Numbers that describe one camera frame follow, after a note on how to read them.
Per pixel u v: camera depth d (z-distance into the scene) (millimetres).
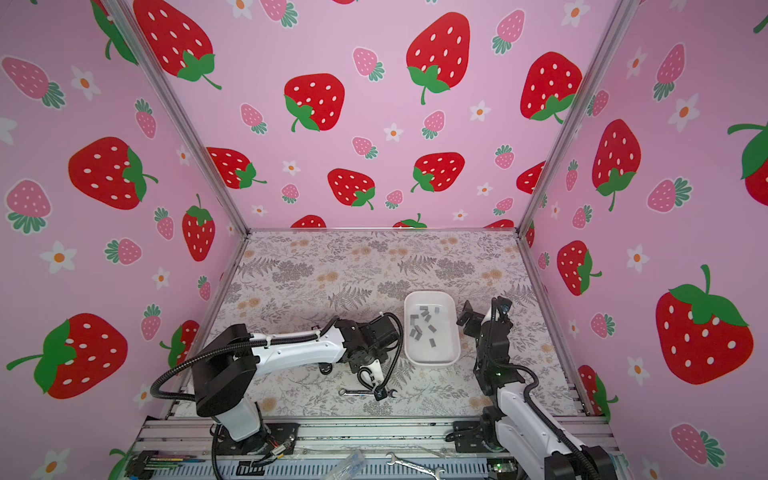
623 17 688
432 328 935
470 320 767
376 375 733
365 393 817
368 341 623
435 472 694
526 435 506
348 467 688
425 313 980
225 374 446
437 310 982
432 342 904
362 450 728
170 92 816
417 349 863
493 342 618
